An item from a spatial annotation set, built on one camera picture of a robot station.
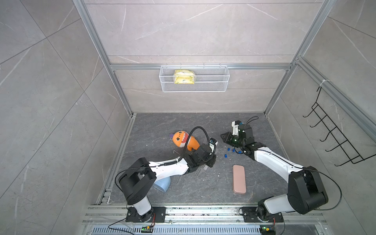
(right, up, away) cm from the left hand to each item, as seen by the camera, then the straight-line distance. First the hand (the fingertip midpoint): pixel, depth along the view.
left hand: (216, 152), depth 83 cm
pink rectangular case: (+13, -16, -2) cm, 21 cm away
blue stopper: (+8, -4, +12) cm, 15 cm away
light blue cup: (-30, -15, -7) cm, 34 cm away
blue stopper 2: (+8, +3, -7) cm, 11 cm away
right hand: (+4, +10, +4) cm, 11 cm away
